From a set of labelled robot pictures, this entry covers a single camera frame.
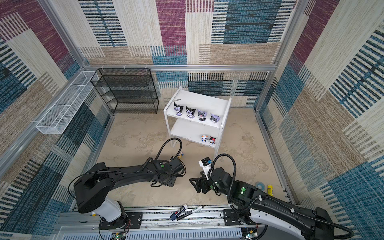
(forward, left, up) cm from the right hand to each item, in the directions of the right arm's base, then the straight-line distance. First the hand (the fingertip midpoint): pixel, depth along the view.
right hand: (196, 179), depth 75 cm
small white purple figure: (+19, -5, +8) cm, 21 cm away
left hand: (+5, +14, -10) cm, 18 cm away
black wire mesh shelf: (+64, +48, +6) cm, 80 cm away
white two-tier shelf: (+21, -1, +22) cm, 30 cm away
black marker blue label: (-14, +12, -10) cm, 21 cm away
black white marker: (-13, +5, -11) cm, 18 cm away
